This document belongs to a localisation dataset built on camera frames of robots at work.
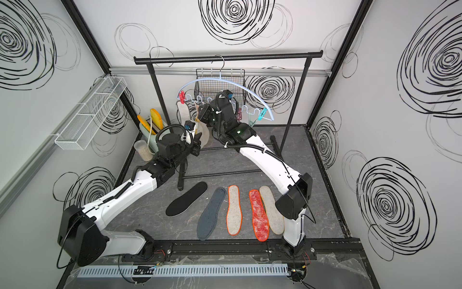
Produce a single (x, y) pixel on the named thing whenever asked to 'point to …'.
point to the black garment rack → (181, 186)
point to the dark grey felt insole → (208, 219)
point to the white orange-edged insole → (234, 215)
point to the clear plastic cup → (142, 149)
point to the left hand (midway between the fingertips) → (199, 132)
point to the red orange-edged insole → (260, 215)
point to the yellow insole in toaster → (157, 119)
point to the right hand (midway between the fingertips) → (202, 108)
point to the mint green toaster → (150, 138)
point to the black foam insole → (183, 201)
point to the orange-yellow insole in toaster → (145, 124)
